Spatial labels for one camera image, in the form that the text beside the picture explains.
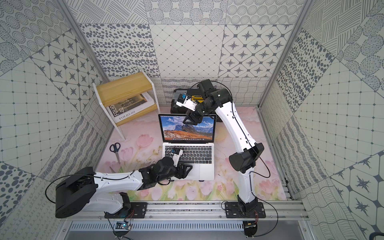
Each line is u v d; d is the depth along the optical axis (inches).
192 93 41.1
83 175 17.6
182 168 28.7
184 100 24.6
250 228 28.7
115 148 37.9
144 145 38.6
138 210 29.0
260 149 19.3
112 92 32.2
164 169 24.7
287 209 30.4
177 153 28.9
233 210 28.8
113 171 34.5
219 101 20.5
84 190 16.7
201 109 24.7
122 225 27.6
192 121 25.8
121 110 35.7
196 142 33.6
